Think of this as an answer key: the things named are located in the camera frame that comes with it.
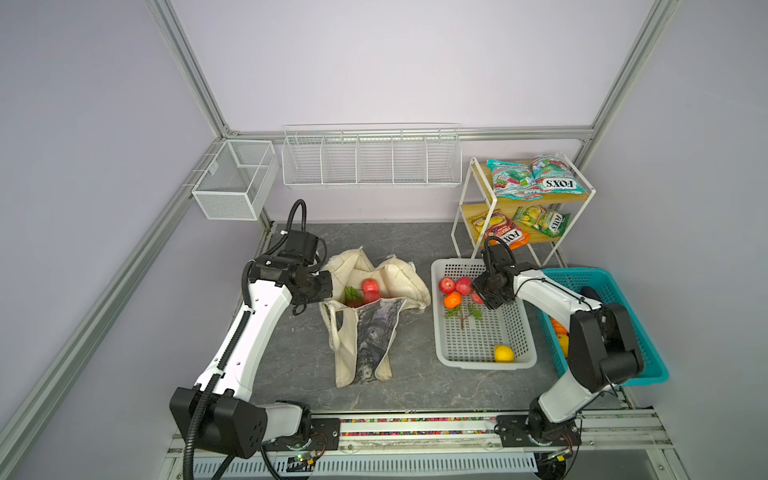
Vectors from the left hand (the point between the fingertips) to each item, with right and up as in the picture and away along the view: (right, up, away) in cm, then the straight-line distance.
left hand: (324, 295), depth 76 cm
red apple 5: (+11, -3, +15) cm, 19 cm away
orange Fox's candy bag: (+52, +19, +17) cm, 58 cm away
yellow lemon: (+49, -17, +6) cm, 52 cm away
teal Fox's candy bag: (+63, +33, +6) cm, 71 cm away
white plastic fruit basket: (+50, -15, +13) cm, 54 cm away
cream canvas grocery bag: (+11, -2, -8) cm, 14 cm away
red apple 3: (+42, -2, +11) cm, 44 cm away
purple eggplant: (+80, -2, +18) cm, 82 cm away
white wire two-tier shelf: (+52, +24, +3) cm, 58 cm away
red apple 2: (+40, 0, +19) cm, 45 cm away
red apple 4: (+10, +1, +19) cm, 22 cm away
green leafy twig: (+44, -9, +18) cm, 49 cm away
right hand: (+44, -2, +17) cm, 47 cm away
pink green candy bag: (+51, +31, +5) cm, 60 cm away
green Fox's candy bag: (+69, +21, +20) cm, 74 cm away
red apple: (+35, 0, +20) cm, 41 cm away
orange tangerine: (+37, -4, +17) cm, 41 cm away
